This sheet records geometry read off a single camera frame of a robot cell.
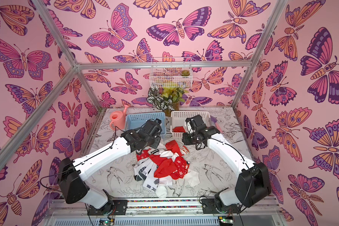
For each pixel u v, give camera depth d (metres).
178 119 1.09
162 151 0.87
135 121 1.10
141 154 0.89
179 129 1.03
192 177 0.84
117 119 1.00
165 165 0.83
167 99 0.95
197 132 0.62
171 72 0.95
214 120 1.12
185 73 0.92
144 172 0.81
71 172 0.46
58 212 0.73
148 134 0.59
